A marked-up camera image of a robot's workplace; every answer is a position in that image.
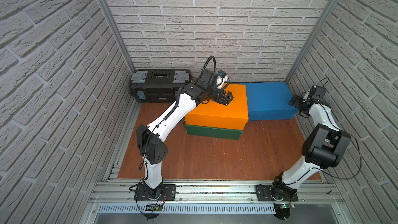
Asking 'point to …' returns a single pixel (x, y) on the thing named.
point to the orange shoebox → (233, 115)
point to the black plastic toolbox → (158, 85)
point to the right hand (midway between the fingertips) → (301, 103)
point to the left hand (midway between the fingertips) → (229, 93)
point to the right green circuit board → (282, 206)
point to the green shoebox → (213, 132)
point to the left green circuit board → (154, 207)
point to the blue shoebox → (269, 101)
